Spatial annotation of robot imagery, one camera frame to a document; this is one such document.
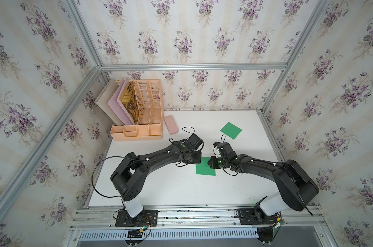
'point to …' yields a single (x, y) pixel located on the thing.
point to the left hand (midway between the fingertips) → (200, 160)
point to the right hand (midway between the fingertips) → (209, 163)
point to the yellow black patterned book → (129, 101)
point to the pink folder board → (113, 103)
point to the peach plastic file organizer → (149, 105)
